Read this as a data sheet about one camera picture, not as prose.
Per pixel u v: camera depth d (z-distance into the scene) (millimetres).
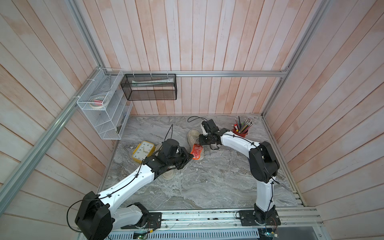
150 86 900
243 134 977
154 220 730
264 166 518
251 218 732
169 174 840
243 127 954
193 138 983
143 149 974
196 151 830
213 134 730
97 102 728
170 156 601
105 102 741
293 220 746
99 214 382
